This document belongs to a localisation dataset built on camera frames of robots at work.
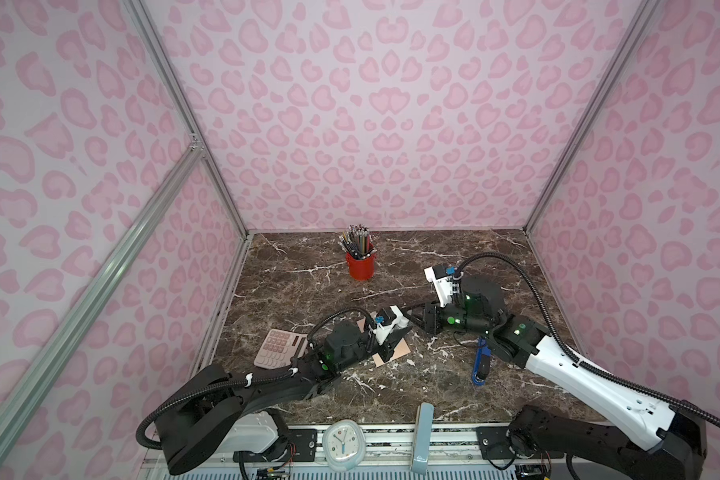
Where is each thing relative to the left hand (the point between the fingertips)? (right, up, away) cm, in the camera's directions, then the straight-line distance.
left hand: (409, 318), depth 73 cm
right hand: (-1, +2, -5) cm, 6 cm away
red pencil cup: (-13, +11, +27) cm, 32 cm away
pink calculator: (-36, -12, +15) cm, 41 cm away
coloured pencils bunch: (-14, +20, +24) cm, 34 cm away
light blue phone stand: (+3, -29, 0) cm, 30 cm away
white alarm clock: (-16, -30, -2) cm, 34 cm away
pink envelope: (0, -12, +16) cm, 20 cm away
